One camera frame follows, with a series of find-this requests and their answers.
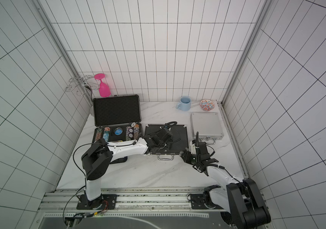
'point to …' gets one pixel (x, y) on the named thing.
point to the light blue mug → (184, 105)
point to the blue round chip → (118, 131)
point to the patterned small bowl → (207, 105)
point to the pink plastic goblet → (104, 90)
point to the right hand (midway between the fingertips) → (182, 153)
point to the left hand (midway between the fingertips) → (164, 144)
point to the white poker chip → (133, 124)
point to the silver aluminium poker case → (207, 124)
